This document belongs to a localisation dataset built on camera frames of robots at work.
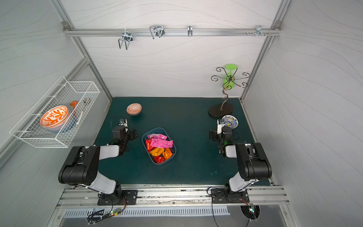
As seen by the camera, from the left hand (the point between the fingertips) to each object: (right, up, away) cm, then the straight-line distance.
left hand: (129, 129), depth 95 cm
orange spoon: (-22, +17, -20) cm, 34 cm away
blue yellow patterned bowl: (+73, +5, +9) cm, 73 cm away
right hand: (+61, +1, +1) cm, 61 cm away
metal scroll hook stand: (+65, +13, +19) cm, 69 cm away
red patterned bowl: (-3, +14, +16) cm, 22 cm away
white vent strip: (+21, -39, -25) cm, 51 cm away
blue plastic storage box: (+17, -1, -2) cm, 17 cm away
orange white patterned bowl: (-22, +9, -31) cm, 39 cm away
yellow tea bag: (+21, -12, -10) cm, 26 cm away
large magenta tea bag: (+19, -4, -4) cm, 20 cm away
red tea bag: (+15, -8, -8) cm, 19 cm away
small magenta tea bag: (+22, -6, -11) cm, 25 cm away
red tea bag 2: (+22, -16, -11) cm, 30 cm away
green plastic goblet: (+67, +32, -5) cm, 74 cm away
